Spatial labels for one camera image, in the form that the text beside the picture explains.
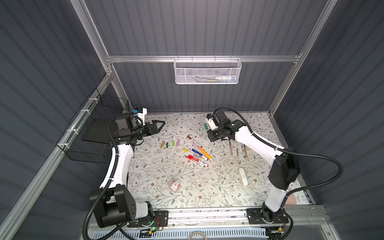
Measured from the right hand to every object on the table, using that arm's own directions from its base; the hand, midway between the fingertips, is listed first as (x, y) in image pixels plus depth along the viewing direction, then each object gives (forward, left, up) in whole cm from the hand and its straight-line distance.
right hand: (211, 135), depth 87 cm
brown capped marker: (+9, +14, -15) cm, 22 cm away
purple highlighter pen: (0, -14, -16) cm, 21 cm away
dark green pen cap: (+3, +29, -15) cm, 33 cm away
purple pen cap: (+5, +22, -14) cm, 26 cm away
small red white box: (-25, +21, -13) cm, 35 cm away
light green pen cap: (+4, +25, -15) cm, 29 cm away
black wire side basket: (-12, +59, +16) cm, 62 cm away
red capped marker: (-9, +8, -15) cm, 19 cm away
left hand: (-1, +28, +12) cm, 30 cm away
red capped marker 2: (-8, +12, -14) cm, 20 cm away
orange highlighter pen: (-3, +3, -15) cm, 16 cm away
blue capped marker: (-5, +7, -15) cm, 17 cm away
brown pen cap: (+4, +32, -15) cm, 36 cm away
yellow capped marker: (-4, +12, -15) cm, 19 cm away
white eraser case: (-21, -18, -13) cm, 31 cm away
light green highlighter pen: (-1, -18, -15) cm, 24 cm away
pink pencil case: (-32, -40, -13) cm, 53 cm away
